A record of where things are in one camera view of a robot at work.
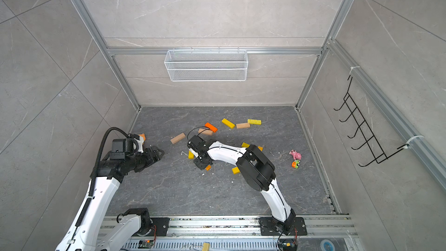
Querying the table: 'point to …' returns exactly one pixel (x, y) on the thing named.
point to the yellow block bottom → (236, 170)
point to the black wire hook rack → (375, 148)
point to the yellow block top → (232, 125)
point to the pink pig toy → (295, 155)
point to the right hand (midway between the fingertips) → (204, 161)
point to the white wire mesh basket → (206, 65)
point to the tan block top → (243, 125)
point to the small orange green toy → (295, 164)
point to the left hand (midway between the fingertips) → (159, 153)
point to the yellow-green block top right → (254, 122)
